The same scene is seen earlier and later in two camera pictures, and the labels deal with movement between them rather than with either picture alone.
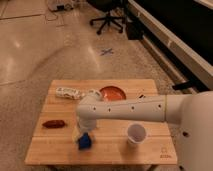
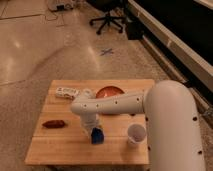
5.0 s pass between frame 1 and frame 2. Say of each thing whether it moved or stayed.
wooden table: stayed
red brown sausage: stayed
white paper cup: stayed
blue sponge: moved
